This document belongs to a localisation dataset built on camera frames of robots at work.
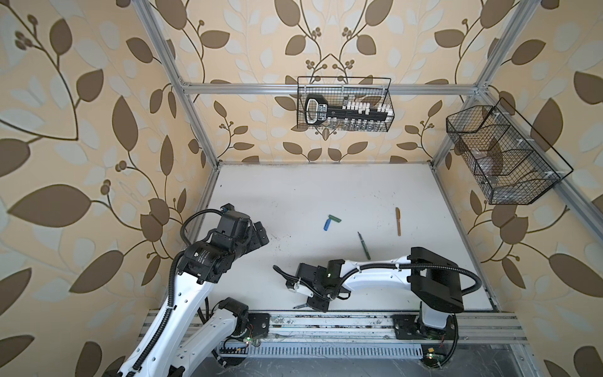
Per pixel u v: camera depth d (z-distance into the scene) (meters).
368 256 0.89
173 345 0.39
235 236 0.52
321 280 0.63
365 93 0.91
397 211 1.02
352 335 0.74
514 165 0.72
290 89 0.90
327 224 0.99
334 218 0.99
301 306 0.78
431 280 0.49
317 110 0.84
